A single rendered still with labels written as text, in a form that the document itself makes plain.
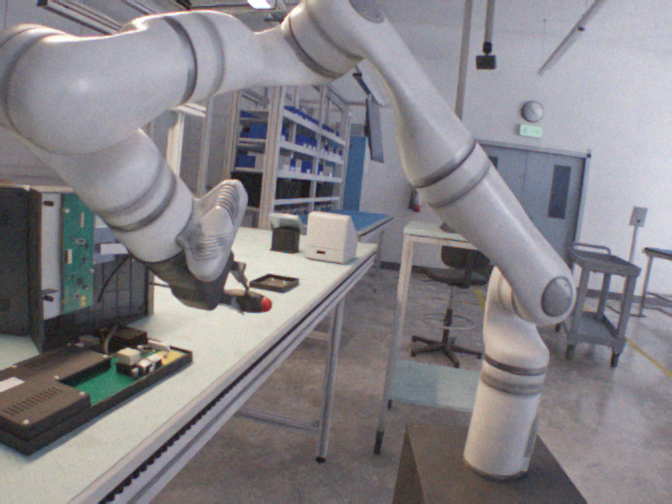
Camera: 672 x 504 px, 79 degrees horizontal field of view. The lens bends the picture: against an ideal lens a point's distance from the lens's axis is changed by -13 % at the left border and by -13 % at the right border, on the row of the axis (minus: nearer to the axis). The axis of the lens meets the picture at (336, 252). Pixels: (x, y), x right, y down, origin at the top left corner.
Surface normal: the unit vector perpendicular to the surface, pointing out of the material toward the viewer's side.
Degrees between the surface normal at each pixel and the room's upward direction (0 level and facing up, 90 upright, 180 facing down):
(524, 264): 97
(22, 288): 90
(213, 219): 55
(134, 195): 118
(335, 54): 145
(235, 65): 107
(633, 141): 90
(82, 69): 81
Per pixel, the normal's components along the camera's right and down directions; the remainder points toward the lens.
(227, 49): 0.84, 0.11
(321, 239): -0.27, 0.11
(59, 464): 0.11, -0.98
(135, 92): 0.95, 0.27
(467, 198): -0.07, 0.52
